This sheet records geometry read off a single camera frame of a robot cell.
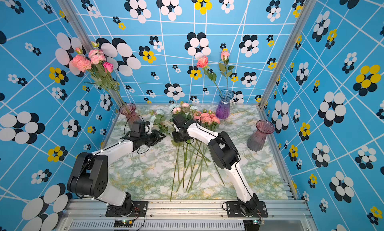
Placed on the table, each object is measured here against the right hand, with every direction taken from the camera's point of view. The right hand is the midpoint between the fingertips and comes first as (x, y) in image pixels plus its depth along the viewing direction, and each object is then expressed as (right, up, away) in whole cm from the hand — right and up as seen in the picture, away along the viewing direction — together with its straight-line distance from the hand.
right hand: (177, 138), depth 98 cm
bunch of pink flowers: (+10, -11, -6) cm, 16 cm away
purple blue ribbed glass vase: (+31, +20, +5) cm, 37 cm away
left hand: (-6, +3, -6) cm, 10 cm away
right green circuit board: (+41, -34, -30) cm, 61 cm away
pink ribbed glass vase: (+50, -1, -5) cm, 50 cm away
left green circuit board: (-24, -38, -25) cm, 52 cm away
